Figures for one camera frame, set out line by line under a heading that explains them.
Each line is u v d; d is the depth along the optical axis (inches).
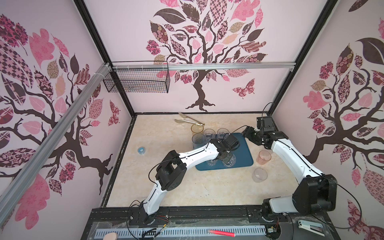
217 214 29.8
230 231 27.4
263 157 36.9
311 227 27.0
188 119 44.9
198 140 37.2
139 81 48.0
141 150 38.6
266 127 25.3
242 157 37.7
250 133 30.0
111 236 26.9
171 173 19.9
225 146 25.6
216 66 36.7
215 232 27.2
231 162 31.2
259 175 34.4
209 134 40.0
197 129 41.8
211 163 35.4
